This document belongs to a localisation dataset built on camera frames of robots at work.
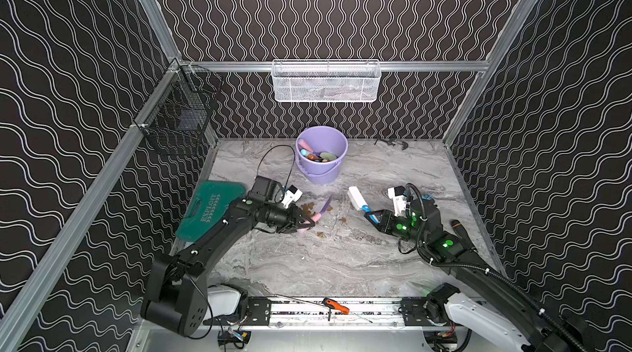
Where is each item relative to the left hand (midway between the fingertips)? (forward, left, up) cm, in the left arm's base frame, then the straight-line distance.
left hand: (317, 228), depth 74 cm
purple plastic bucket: (+41, +2, -10) cm, 42 cm away
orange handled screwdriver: (-17, -6, -15) cm, 24 cm away
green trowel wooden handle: (+30, +3, -3) cm, 31 cm away
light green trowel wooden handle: (+38, -2, -9) cm, 39 cm away
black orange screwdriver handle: (+9, -52, -15) cm, 55 cm away
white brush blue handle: (+12, -13, -1) cm, 17 cm away
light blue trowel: (+32, +6, -2) cm, 32 cm away
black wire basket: (+36, +55, +8) cm, 66 cm away
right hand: (+6, -15, +1) cm, 16 cm away
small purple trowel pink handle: (+5, 0, -2) cm, 5 cm away
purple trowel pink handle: (+35, +7, -1) cm, 36 cm away
